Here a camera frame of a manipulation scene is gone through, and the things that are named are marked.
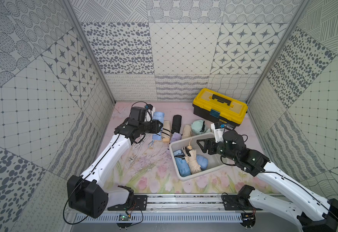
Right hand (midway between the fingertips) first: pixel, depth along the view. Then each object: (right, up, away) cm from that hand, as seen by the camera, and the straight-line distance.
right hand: (202, 142), depth 72 cm
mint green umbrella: (+3, +5, +25) cm, 26 cm away
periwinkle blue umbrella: (+2, -14, +12) cm, 18 cm away
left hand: (-23, +10, +6) cm, 26 cm away
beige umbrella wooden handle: (-4, -12, +9) cm, 16 cm away
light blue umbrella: (-9, -16, +9) cm, 21 cm away
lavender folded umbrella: (-13, -1, +23) cm, 27 cm away
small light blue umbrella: (-23, +14, +4) cm, 27 cm away
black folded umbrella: (-13, +7, +32) cm, 35 cm away
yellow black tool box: (+16, +18, +25) cm, 35 cm away
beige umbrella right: (-6, +2, +24) cm, 24 cm away
